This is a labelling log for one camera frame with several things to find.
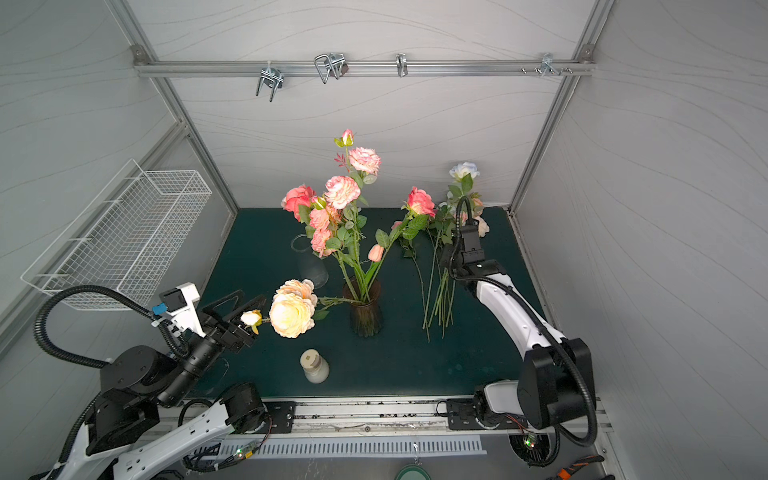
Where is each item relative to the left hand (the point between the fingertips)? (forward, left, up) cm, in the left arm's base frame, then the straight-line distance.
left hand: (259, 291), depth 57 cm
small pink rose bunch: (+25, -40, -35) cm, 59 cm away
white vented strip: (-22, -14, -36) cm, 44 cm away
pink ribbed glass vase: (+10, -18, -19) cm, 28 cm away
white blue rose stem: (+47, -47, -7) cm, 67 cm away
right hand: (+27, -44, -17) cm, 54 cm away
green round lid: (-26, -31, -24) cm, 47 cm away
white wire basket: (+15, +39, -3) cm, 42 cm away
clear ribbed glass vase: (+25, +2, -29) cm, 38 cm away
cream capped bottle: (-7, -7, -26) cm, 28 cm away
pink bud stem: (+15, -21, -7) cm, 27 cm away
